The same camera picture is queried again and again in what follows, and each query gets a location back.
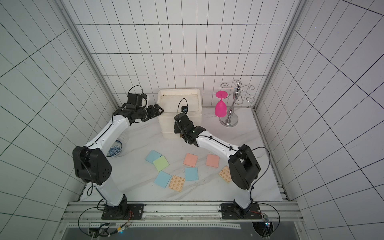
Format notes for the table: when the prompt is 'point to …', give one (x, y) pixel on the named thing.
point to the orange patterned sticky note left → (176, 183)
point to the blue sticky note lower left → (162, 179)
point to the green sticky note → (161, 163)
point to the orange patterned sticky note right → (225, 174)
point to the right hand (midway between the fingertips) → (173, 124)
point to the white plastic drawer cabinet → (171, 101)
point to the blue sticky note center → (191, 174)
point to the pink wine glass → (220, 107)
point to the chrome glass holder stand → (231, 119)
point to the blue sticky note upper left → (152, 155)
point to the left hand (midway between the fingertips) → (158, 114)
